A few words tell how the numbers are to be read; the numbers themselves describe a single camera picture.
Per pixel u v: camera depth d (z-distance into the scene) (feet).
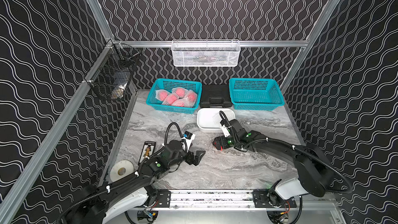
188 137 2.27
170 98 3.49
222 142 2.51
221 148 2.55
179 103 3.38
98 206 1.35
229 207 2.42
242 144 2.07
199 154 2.31
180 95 3.63
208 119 3.40
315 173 1.44
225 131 2.36
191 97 3.49
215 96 3.52
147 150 2.95
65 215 1.40
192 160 2.32
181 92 3.61
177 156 2.10
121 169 2.75
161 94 3.60
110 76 3.06
